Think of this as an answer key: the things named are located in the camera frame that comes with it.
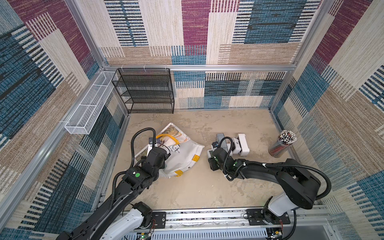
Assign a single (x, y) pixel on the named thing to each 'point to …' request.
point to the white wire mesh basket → (82, 120)
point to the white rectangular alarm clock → (245, 149)
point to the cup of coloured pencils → (285, 139)
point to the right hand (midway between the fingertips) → (215, 160)
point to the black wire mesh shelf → (145, 90)
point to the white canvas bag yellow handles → (184, 152)
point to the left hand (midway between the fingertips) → (156, 154)
